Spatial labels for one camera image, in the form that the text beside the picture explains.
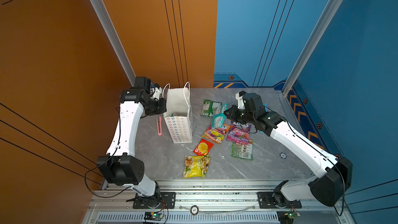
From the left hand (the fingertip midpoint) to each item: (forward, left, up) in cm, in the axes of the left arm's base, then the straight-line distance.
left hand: (166, 107), depth 78 cm
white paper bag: (+11, -2, -18) cm, 21 cm away
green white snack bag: (-12, -42, -25) cm, 50 cm away
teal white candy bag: (-4, -27, -4) cm, 27 cm away
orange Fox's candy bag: (-3, -27, -23) cm, 36 cm away
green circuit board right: (-42, -58, -26) cm, 76 cm away
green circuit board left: (-43, +3, -27) cm, 51 cm away
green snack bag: (+20, -23, -23) cm, 38 cm away
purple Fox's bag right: (-1, -41, -22) cm, 47 cm away
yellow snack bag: (-22, -16, -21) cm, 34 cm away
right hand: (-3, -28, 0) cm, 28 cm away
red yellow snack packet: (-10, -19, -24) cm, 32 cm away
